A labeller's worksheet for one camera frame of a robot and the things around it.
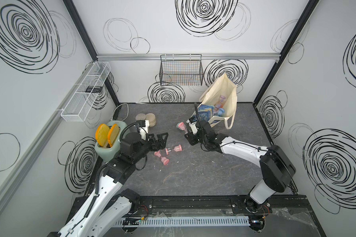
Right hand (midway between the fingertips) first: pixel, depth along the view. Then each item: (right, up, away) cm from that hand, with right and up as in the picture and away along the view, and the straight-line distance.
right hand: (188, 134), depth 87 cm
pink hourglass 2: (-14, -16, 0) cm, 21 cm away
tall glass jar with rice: (-30, +10, +5) cm, 32 cm away
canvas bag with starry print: (+24, +22, +26) cm, 42 cm away
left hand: (-14, +2, -17) cm, 22 cm away
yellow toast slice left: (-47, +1, -9) cm, 48 cm away
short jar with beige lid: (-25, +9, +15) cm, 30 cm away
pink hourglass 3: (-6, -9, +5) cm, 12 cm away
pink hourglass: (-4, +5, 0) cm, 7 cm away
